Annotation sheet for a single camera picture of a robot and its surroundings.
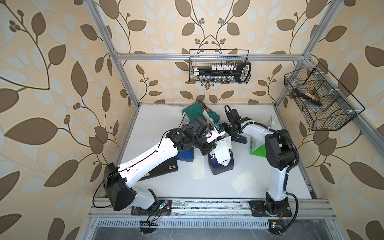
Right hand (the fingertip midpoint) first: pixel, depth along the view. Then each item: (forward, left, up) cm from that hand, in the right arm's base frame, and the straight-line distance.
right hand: (223, 131), depth 100 cm
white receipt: (-23, +18, -4) cm, 29 cm away
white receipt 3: (-32, -7, -4) cm, 33 cm away
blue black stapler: (-3, -11, -5) cm, 13 cm away
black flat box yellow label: (-23, +35, -1) cm, 42 cm away
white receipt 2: (-22, +5, +16) cm, 28 cm away
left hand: (-20, +10, +21) cm, 30 cm away
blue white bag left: (-19, +24, +5) cm, 32 cm away
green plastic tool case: (+19, +16, +2) cm, 25 cm away
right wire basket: (-8, -47, +31) cm, 56 cm away
